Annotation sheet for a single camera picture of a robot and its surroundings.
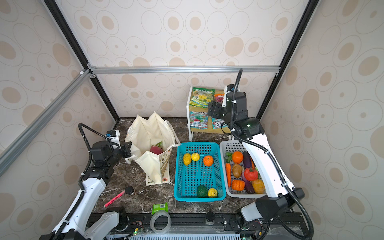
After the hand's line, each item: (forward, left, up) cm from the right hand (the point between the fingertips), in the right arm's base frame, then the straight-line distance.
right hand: (214, 103), depth 69 cm
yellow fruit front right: (-29, +1, -36) cm, 46 cm away
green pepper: (-4, -12, -40) cm, 42 cm away
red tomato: (-20, -21, -33) cm, 44 cm away
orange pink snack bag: (+13, -4, -6) cm, 15 cm away
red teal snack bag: (+12, +7, -22) cm, 26 cm away
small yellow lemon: (-7, +10, -36) cm, 38 cm away
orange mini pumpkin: (-25, -13, -35) cm, 45 cm away
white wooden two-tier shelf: (+5, +11, -26) cm, 29 cm away
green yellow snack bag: (+11, +6, -5) cm, 14 cm away
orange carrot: (-16, -10, -39) cm, 43 cm away
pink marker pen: (-31, +54, -39) cm, 73 cm away
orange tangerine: (-10, +2, -36) cm, 37 cm away
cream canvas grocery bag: (+1, +42, -23) cm, 48 cm away
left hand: (-7, +42, -17) cm, 46 cm away
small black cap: (-29, +43, -31) cm, 60 cm away
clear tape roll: (-38, +29, -38) cm, 62 cm away
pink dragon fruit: (-2, +34, -35) cm, 49 cm away
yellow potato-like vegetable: (-25, -25, -37) cm, 51 cm away
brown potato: (-16, -15, -36) cm, 43 cm away
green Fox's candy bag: (+9, -4, -23) cm, 25 cm away
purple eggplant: (-9, -23, -38) cm, 45 cm away
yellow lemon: (-8, +15, -37) cm, 40 cm away
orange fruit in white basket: (-8, -16, -36) cm, 40 cm away
